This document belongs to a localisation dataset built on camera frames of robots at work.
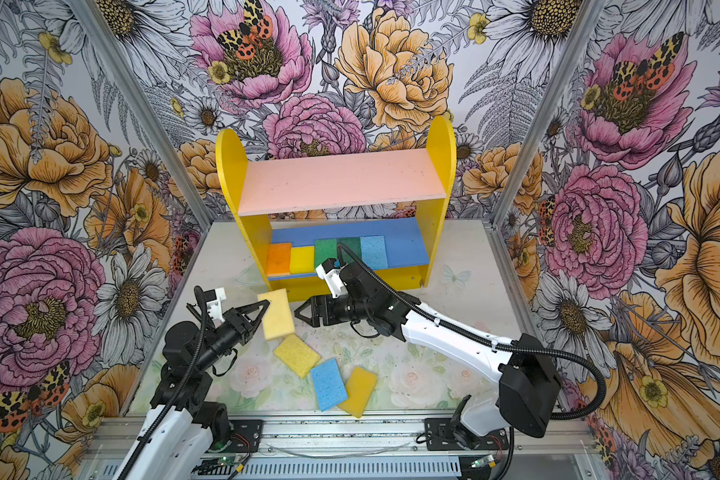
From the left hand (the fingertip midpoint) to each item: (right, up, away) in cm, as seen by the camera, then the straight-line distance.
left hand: (272, 311), depth 75 cm
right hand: (+10, -2, -4) cm, 11 cm away
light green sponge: (+10, +15, +18) cm, 25 cm away
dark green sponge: (+19, +17, +20) cm, 33 cm away
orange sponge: (-3, +12, +15) cm, 20 cm away
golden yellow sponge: (+21, -22, +6) cm, 31 cm away
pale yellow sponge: (+2, -2, -3) cm, 4 cm away
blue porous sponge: (+13, -20, +5) cm, 25 cm away
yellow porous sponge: (+3, -15, +12) cm, 20 cm away
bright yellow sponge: (+4, +12, +15) cm, 20 cm away
